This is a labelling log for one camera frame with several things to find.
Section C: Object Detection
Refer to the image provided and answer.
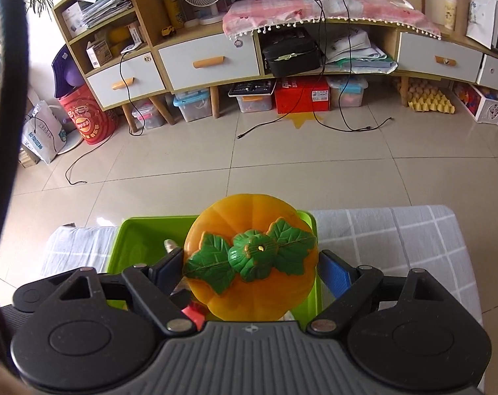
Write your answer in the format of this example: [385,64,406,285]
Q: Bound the orange toy pumpkin green leaves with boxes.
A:
[182,194,319,322]

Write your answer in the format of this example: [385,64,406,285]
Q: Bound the stack of yellow egg trays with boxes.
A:
[397,77,456,115]

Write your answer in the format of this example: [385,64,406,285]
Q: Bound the white shopping bag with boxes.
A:
[22,101,69,165]

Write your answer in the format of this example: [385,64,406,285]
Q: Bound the black carry case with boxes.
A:
[262,33,324,78]

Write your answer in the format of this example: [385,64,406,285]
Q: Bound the black cable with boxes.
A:
[236,0,395,139]
[66,51,136,186]

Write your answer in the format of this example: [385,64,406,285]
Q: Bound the clear storage bin blue lid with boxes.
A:
[174,92,213,123]

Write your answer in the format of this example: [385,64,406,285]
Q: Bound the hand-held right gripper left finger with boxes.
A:
[53,249,197,336]

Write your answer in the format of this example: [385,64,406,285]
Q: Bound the pink fringed cloth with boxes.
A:
[222,0,442,42]

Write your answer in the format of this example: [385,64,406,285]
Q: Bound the grey checked tablecloth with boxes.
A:
[41,205,484,338]

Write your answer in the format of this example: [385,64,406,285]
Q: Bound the red cardboard box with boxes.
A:
[274,77,330,115]

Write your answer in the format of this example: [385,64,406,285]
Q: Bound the yellow can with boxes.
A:
[163,0,188,29]

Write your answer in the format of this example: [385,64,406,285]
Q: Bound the black flat tray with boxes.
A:
[228,81,276,97]

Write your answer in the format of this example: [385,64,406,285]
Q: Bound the stack of papers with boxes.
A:
[62,0,134,38]

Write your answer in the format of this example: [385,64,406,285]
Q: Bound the white patterned box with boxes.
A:
[455,83,498,126]

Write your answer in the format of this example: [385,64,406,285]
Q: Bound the pile of papers and bags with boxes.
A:
[325,27,398,75]

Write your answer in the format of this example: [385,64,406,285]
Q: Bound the black strap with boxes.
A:
[0,0,29,272]

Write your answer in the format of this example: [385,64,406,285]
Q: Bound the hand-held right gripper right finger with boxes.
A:
[307,249,444,335]

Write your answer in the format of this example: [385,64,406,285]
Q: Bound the green plastic box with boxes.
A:
[109,211,324,326]

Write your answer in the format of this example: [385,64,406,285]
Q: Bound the small white carton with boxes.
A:
[86,39,112,68]

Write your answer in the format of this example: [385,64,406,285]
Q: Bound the red printed bucket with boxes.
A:
[56,84,120,145]

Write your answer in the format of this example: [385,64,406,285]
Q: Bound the curved wooden cabinet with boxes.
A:
[51,0,498,126]

